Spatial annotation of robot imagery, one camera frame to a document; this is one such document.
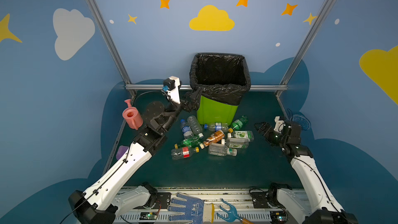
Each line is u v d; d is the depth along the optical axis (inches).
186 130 36.8
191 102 20.9
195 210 28.2
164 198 29.4
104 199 14.8
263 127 28.4
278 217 28.0
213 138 35.7
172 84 18.8
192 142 34.8
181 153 33.3
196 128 37.9
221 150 35.8
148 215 27.8
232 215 27.8
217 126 38.3
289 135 23.8
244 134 37.6
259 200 29.4
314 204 16.4
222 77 39.9
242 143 35.6
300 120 32.0
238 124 38.8
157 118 17.0
